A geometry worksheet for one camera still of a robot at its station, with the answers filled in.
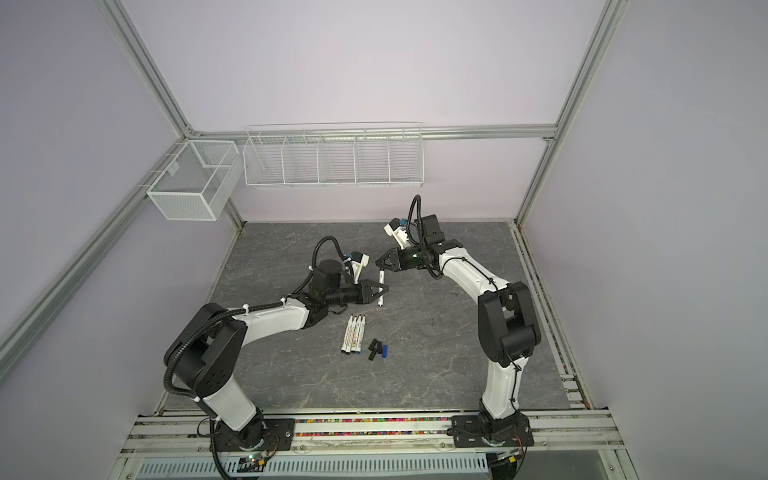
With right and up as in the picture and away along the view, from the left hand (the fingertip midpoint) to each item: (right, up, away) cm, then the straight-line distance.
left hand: (387, 289), depth 84 cm
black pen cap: (-3, -18, +3) cm, 19 cm away
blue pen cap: (-1, -19, +2) cm, 19 cm away
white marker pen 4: (-10, -15, +5) cm, 18 cm away
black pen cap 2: (-4, -19, +2) cm, 20 cm away
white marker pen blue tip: (-9, -18, +2) cm, 20 cm away
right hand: (-2, +6, +3) cm, 7 cm away
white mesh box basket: (-64, +34, +15) cm, 74 cm away
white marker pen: (-1, +2, 0) cm, 3 cm away
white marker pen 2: (-13, -14, +5) cm, 20 cm away
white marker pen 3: (-11, -15, +5) cm, 19 cm away
